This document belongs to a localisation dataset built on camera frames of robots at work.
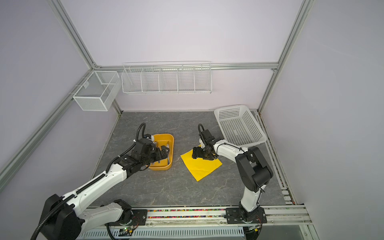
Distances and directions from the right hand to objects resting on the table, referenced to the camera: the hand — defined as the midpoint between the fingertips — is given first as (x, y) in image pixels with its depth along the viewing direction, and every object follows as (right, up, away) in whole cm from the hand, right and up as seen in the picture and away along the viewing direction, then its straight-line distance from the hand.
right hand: (198, 157), depth 92 cm
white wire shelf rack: (-5, +54, +14) cm, 56 cm away
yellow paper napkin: (+1, -6, -2) cm, 6 cm away
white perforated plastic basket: (+32, +20, +19) cm, 42 cm away
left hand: (-20, +4, -10) cm, 22 cm away
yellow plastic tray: (-25, +10, +15) cm, 30 cm away
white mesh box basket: (-66, +42, +4) cm, 78 cm away
